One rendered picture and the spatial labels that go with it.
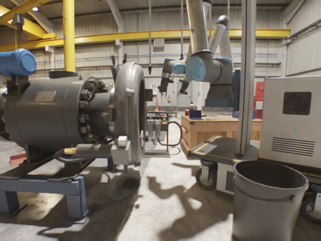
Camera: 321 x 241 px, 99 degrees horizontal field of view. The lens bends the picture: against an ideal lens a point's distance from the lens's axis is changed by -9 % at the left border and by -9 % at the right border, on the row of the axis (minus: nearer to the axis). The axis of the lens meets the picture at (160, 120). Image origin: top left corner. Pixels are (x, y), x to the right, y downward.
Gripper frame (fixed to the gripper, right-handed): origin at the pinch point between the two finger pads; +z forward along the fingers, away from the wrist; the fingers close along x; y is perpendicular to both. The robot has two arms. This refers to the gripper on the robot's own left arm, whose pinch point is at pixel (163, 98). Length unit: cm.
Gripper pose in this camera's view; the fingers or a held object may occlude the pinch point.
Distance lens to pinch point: 146.9
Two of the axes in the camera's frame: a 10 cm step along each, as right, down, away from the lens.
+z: -2.0, 8.6, 4.7
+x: -7.2, 2.0, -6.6
